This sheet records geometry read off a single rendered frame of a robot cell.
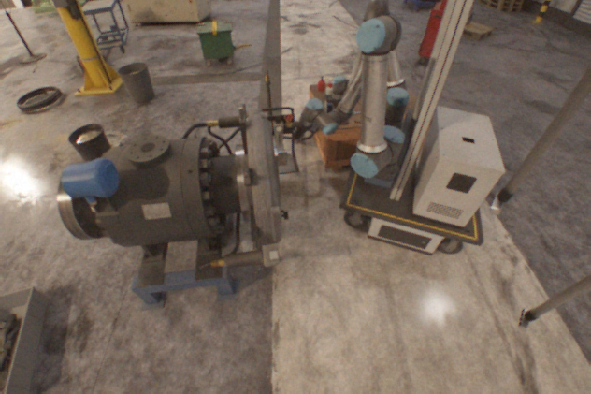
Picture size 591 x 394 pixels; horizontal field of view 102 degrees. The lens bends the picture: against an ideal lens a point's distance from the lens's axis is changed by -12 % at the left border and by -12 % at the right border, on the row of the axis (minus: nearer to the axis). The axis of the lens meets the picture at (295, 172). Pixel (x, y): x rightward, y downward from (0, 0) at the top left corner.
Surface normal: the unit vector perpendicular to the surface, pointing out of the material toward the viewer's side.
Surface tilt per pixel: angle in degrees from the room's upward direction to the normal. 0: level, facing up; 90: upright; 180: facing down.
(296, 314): 0
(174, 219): 72
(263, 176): 42
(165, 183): 37
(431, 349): 0
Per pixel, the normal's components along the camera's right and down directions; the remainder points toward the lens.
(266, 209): 0.16, 0.30
